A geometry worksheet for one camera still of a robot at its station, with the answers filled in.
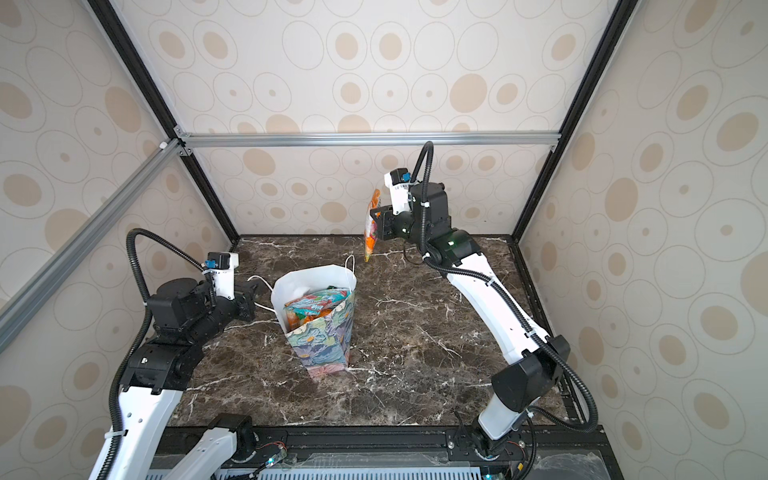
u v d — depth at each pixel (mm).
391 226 623
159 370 436
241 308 583
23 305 518
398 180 593
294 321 797
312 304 756
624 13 683
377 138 915
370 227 713
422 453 729
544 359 421
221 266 546
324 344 736
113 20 684
